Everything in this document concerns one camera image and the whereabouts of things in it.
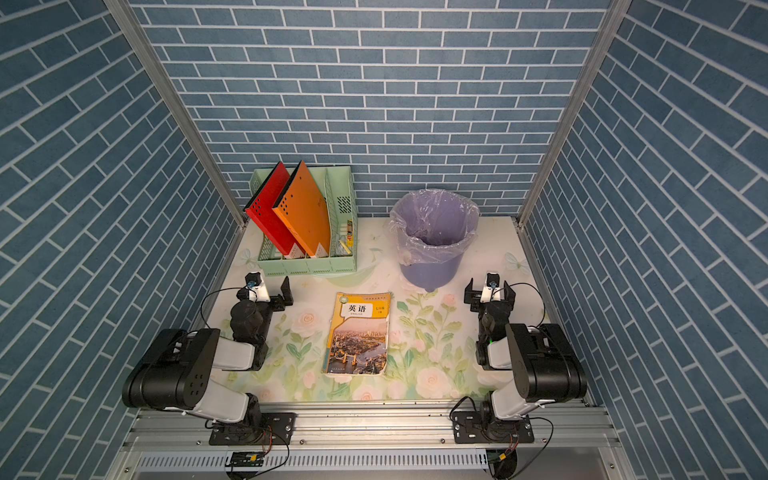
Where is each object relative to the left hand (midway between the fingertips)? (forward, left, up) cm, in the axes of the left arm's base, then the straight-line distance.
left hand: (279, 277), depth 89 cm
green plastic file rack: (+34, -16, +7) cm, 38 cm away
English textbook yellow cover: (-13, -24, -10) cm, 29 cm away
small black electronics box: (-43, +1, -15) cm, 46 cm away
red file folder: (+13, +4, +15) cm, 20 cm away
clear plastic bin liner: (+20, -48, +3) cm, 52 cm away
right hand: (-1, -65, 0) cm, 65 cm away
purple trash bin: (-1, -47, +3) cm, 47 cm away
